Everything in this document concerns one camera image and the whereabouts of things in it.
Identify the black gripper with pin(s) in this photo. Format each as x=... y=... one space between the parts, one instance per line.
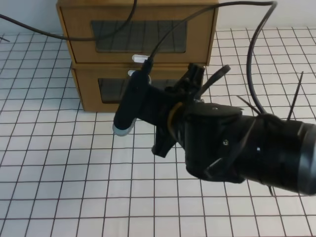
x=200 y=129

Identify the white drawer handle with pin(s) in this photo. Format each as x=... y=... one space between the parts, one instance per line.
x=139 y=58
x=130 y=72

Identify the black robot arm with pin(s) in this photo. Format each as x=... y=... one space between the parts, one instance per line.
x=271 y=151

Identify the white grid tablecloth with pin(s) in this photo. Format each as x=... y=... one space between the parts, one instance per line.
x=63 y=173

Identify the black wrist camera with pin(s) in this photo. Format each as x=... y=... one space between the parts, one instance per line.
x=141 y=101

